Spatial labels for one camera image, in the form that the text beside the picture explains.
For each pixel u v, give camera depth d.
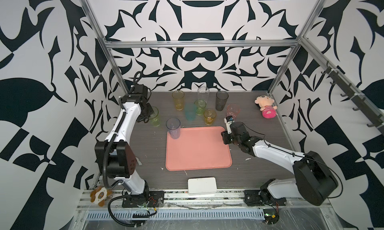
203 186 0.75
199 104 1.11
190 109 1.00
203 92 1.07
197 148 0.95
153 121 0.99
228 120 0.79
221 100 1.05
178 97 1.01
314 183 0.42
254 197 0.74
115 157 0.45
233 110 1.05
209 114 1.01
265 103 1.05
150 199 0.73
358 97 0.58
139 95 0.59
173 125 0.85
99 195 0.73
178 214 0.71
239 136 0.67
